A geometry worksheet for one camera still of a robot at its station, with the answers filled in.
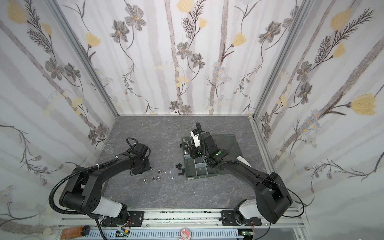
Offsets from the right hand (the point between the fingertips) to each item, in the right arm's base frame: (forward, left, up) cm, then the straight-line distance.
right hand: (191, 145), depth 81 cm
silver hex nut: (-9, +19, -18) cm, 28 cm away
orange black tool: (-41, +52, -13) cm, 67 cm away
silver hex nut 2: (-15, +26, -17) cm, 35 cm away
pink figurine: (-40, +1, -12) cm, 42 cm away
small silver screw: (-13, +10, -18) cm, 24 cm away
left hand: (-6, +26, -18) cm, 32 cm away
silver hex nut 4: (-13, +19, -17) cm, 29 cm away
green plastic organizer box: (-6, -5, -16) cm, 18 cm away
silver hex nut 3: (-13, +21, -18) cm, 31 cm away
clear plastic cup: (+5, +55, -16) cm, 57 cm away
